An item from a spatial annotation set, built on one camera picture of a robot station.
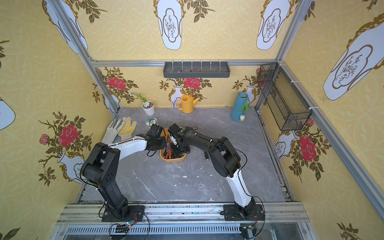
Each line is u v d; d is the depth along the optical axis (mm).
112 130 1077
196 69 921
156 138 759
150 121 1035
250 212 674
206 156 927
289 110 730
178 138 687
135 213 731
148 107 1056
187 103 1131
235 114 1102
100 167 483
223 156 545
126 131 1058
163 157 896
